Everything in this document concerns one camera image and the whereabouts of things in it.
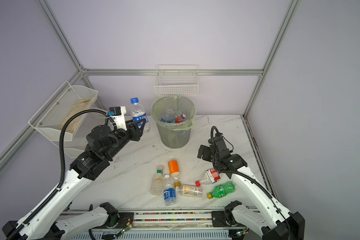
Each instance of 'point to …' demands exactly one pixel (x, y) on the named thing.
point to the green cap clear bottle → (157, 182)
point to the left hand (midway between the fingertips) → (141, 120)
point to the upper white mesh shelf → (67, 99)
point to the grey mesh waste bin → (174, 139)
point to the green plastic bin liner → (179, 105)
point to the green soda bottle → (221, 191)
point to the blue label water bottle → (170, 117)
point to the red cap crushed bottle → (211, 176)
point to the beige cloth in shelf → (82, 104)
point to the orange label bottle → (174, 171)
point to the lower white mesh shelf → (74, 149)
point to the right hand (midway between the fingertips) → (204, 150)
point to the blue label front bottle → (169, 192)
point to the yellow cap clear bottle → (188, 190)
